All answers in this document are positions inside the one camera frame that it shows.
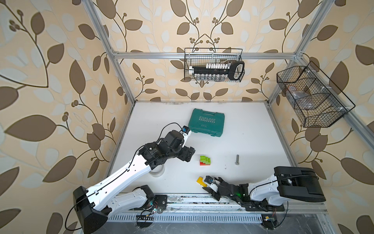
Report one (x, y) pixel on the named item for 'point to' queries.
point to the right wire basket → (317, 102)
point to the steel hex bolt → (237, 163)
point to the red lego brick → (201, 164)
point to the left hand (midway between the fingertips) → (186, 145)
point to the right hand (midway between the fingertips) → (205, 183)
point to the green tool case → (207, 122)
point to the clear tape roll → (158, 171)
